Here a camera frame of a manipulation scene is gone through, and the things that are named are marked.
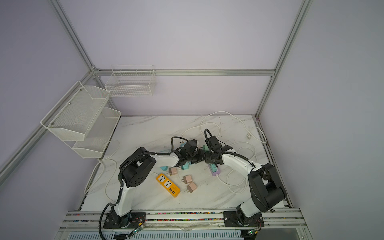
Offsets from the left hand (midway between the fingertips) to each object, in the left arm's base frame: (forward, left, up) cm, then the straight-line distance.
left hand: (207, 157), depth 94 cm
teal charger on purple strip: (-9, -3, +5) cm, 11 cm away
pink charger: (-14, +12, -2) cm, 19 cm away
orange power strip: (-20, +20, 0) cm, 28 cm away
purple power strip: (-10, -3, -1) cm, 11 cm away
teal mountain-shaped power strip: (-7, +27, -1) cm, 28 cm away
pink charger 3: (-9, +22, -1) cm, 23 cm away
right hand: (-2, 0, +3) cm, 3 cm away
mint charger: (-6, +13, -1) cm, 15 cm away
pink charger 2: (-19, +10, -1) cm, 21 cm away
